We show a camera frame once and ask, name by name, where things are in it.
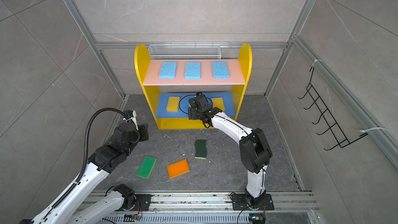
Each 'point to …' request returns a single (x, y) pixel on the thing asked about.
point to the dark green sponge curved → (191, 102)
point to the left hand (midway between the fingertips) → (143, 121)
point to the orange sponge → (178, 168)
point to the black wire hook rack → (339, 140)
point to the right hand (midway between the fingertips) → (195, 110)
